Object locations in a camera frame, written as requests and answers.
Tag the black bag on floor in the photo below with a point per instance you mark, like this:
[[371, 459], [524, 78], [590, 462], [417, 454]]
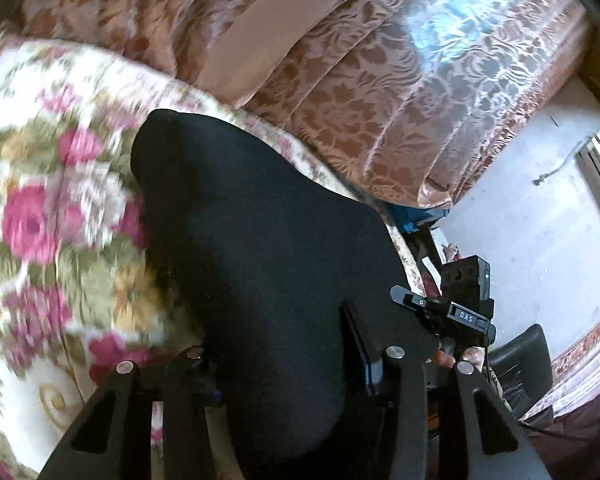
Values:
[[520, 372]]

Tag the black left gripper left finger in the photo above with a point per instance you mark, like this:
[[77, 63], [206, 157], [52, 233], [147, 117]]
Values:
[[110, 438]]

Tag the black pants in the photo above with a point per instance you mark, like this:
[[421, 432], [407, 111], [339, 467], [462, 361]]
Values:
[[266, 257]]

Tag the brown patterned quilt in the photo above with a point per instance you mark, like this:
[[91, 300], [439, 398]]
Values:
[[411, 100]]

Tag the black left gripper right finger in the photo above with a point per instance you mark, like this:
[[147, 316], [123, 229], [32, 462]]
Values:
[[440, 409]]

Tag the floral bed sheet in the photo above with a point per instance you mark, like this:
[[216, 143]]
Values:
[[79, 291]]

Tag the patterned rug edge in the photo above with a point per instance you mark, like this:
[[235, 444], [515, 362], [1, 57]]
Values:
[[576, 377]]

